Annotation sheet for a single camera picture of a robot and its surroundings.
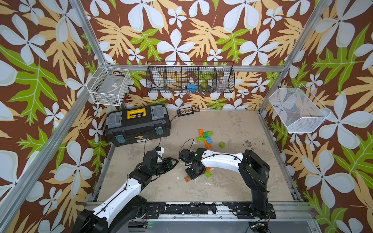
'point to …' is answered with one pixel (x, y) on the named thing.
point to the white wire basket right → (300, 110)
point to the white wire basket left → (108, 85)
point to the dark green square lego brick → (205, 134)
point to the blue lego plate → (209, 140)
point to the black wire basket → (190, 76)
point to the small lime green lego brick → (222, 144)
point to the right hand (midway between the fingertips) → (191, 175)
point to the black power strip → (185, 111)
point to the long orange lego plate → (208, 145)
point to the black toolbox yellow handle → (136, 124)
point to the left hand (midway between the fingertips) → (177, 160)
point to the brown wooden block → (187, 178)
